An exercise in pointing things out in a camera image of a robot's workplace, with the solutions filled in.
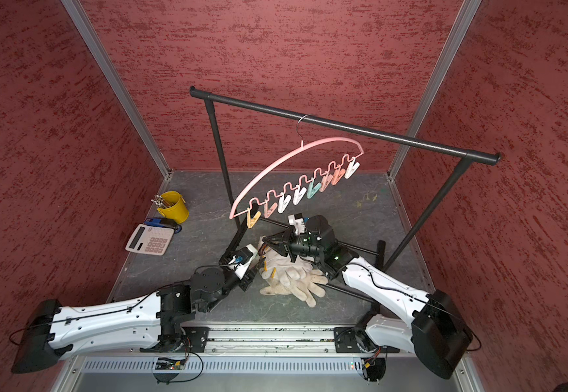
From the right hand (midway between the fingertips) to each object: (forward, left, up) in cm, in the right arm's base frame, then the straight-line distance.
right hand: (262, 246), depth 71 cm
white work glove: (+2, -3, -18) cm, 18 cm away
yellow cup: (+24, +37, -12) cm, 45 cm away
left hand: (-2, +2, -3) cm, 4 cm away
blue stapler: (+21, +44, -17) cm, 51 cm away
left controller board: (-26, +30, -23) cm, 46 cm away
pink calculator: (+14, +48, -19) cm, 54 cm away
